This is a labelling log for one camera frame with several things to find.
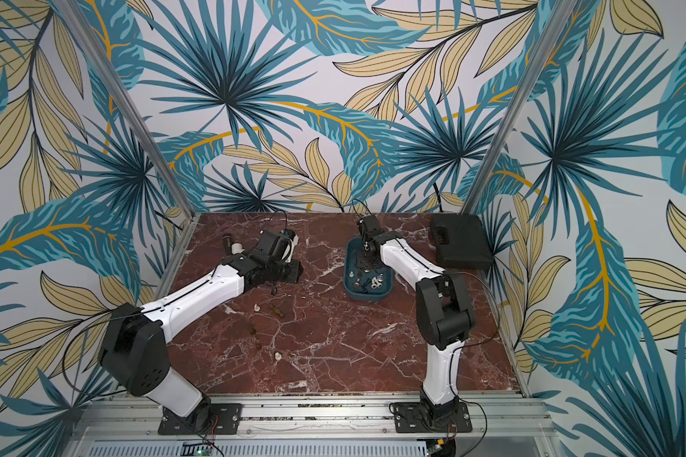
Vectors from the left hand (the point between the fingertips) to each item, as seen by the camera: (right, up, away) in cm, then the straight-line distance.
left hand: (297, 272), depth 86 cm
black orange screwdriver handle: (-30, +8, +20) cm, 37 cm away
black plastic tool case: (+57, +9, +18) cm, 61 cm away
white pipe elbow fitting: (-25, +7, +18) cm, 32 cm away
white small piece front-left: (-5, -25, -3) cm, 25 cm away
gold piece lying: (-8, -13, +6) cm, 17 cm away
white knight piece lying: (-14, -12, +6) cm, 20 cm away
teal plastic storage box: (+21, -5, +12) cm, 25 cm away
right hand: (+23, +3, +10) cm, 25 cm away
